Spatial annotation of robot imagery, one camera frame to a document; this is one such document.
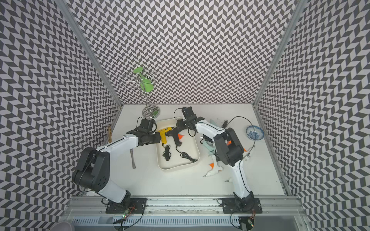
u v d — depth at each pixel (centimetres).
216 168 84
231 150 55
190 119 76
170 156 89
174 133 97
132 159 89
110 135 103
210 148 93
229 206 73
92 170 45
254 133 98
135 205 71
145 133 73
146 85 100
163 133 98
